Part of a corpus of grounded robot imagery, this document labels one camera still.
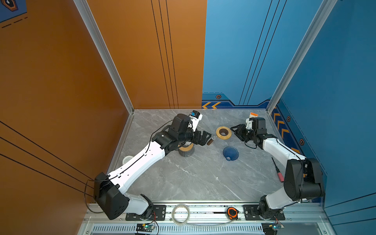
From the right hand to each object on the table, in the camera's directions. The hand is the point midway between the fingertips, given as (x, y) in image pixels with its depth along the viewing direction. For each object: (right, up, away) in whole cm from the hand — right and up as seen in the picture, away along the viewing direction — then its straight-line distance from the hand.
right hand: (231, 130), depth 90 cm
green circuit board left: (-47, -47, -19) cm, 69 cm away
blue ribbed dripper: (+1, -16, +6) cm, 17 cm away
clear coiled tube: (-33, -39, -16) cm, 54 cm away
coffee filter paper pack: (+19, +10, +12) cm, 25 cm away
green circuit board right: (+15, -47, -19) cm, 53 cm away
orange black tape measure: (-4, -40, -19) cm, 45 cm away
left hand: (-18, 0, -17) cm, 24 cm away
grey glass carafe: (-28, -15, +1) cm, 31 cm away
